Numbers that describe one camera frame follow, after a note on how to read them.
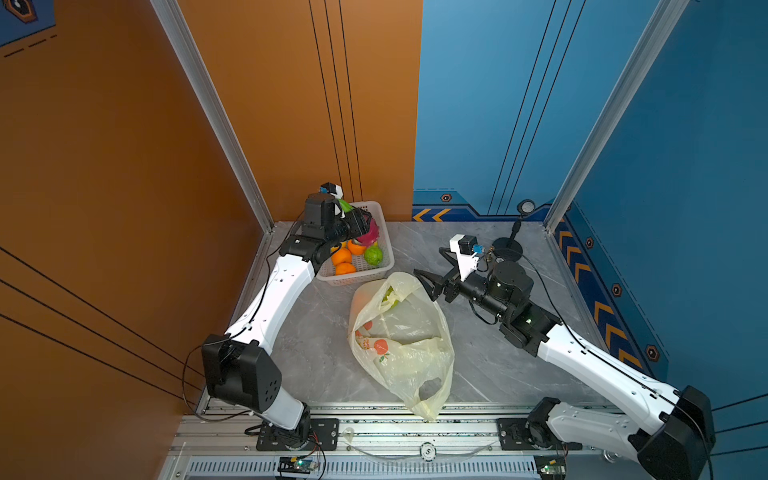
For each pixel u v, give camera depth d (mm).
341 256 1023
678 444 370
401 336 913
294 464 710
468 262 579
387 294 847
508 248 1109
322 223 600
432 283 603
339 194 720
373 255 1023
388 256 987
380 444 726
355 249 1054
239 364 416
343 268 987
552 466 709
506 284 508
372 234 773
